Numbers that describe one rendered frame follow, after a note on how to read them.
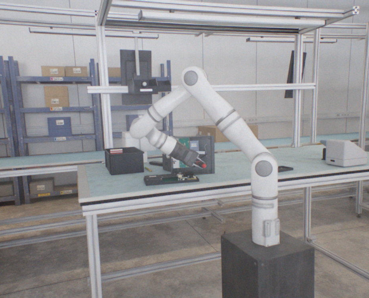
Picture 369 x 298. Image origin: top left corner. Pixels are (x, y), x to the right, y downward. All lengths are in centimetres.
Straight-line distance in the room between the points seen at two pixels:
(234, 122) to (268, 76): 569
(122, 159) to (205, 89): 79
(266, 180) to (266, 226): 16
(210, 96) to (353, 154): 106
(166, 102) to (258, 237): 62
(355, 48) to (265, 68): 225
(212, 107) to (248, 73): 544
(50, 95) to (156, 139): 396
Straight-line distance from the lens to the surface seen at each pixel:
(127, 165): 179
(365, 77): 419
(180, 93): 126
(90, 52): 572
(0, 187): 540
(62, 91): 517
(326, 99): 771
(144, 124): 127
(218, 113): 115
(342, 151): 195
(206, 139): 168
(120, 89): 217
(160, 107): 125
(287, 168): 179
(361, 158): 204
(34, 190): 531
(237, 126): 115
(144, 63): 345
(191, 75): 118
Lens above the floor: 135
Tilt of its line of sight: 8 degrees down
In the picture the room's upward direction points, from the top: 2 degrees counter-clockwise
